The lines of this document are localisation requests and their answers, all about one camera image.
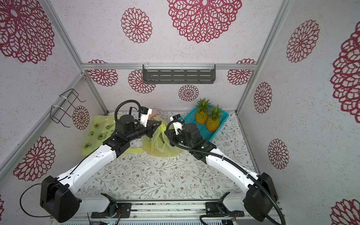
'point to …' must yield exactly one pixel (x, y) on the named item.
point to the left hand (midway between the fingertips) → (160, 123)
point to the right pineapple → (213, 118)
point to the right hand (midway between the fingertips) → (164, 130)
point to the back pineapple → (201, 114)
